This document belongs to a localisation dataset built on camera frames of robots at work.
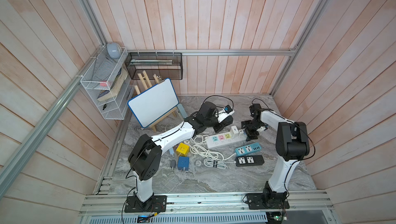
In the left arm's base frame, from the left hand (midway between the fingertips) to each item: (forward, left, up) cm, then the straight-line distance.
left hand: (226, 122), depth 82 cm
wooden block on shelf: (+8, +63, +12) cm, 65 cm away
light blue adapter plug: (-10, +31, -15) cm, 36 cm away
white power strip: (-2, +2, -16) cm, 16 cm away
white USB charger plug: (+2, -7, -11) cm, 13 cm away
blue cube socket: (-18, +23, -14) cm, 32 cm away
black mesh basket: (+35, +43, +11) cm, 56 cm away
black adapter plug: (-16, +30, -18) cm, 38 cm away
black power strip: (-15, -14, -17) cm, 26 cm away
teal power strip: (-9, -14, -16) cm, 23 cm away
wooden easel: (+19, +45, +14) cm, 51 cm away
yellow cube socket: (-10, +24, -13) cm, 29 cm away
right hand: (+6, -14, -18) cm, 24 cm away
